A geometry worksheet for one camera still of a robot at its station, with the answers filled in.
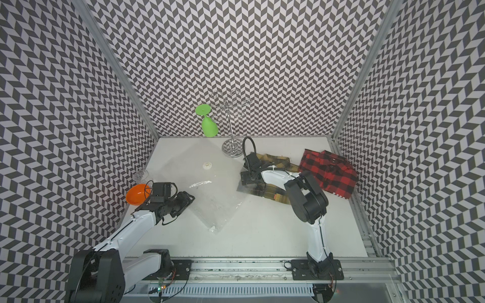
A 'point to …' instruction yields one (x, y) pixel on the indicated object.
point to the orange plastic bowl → (137, 194)
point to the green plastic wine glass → (209, 127)
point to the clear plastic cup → (140, 176)
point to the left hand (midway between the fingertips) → (192, 201)
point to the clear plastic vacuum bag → (205, 175)
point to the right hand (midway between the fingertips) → (251, 180)
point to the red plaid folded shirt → (335, 174)
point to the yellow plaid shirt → (259, 188)
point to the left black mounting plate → (183, 267)
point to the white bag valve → (207, 165)
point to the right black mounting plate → (300, 271)
